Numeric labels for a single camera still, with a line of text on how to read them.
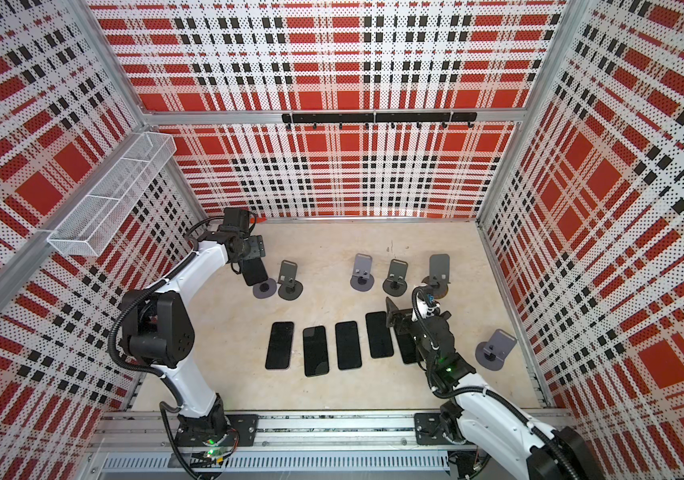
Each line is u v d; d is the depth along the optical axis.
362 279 0.99
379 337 0.91
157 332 0.49
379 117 0.88
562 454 0.41
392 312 0.73
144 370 0.51
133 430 0.75
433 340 0.58
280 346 0.88
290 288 1.01
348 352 0.86
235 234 0.74
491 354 0.82
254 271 0.96
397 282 0.98
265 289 1.01
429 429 0.73
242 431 0.74
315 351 0.91
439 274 0.96
